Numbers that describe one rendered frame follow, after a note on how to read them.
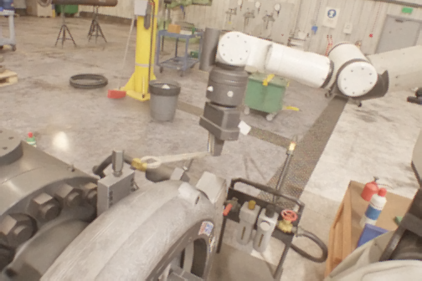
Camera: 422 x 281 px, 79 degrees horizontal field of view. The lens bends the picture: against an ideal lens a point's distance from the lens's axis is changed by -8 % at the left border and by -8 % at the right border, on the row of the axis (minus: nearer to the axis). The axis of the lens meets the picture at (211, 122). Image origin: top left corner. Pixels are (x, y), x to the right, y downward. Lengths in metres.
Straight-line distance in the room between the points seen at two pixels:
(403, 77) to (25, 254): 0.94
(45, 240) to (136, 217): 0.35
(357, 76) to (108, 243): 0.55
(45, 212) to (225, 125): 0.47
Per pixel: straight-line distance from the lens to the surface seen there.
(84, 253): 0.49
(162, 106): 3.29
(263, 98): 3.80
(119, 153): 0.53
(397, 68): 0.67
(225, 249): 1.81
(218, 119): 0.62
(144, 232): 0.51
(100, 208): 0.58
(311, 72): 0.62
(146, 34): 4.07
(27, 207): 0.78
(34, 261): 0.79
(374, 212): 1.51
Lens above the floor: 1.33
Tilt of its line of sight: 23 degrees down
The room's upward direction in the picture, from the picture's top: 9 degrees clockwise
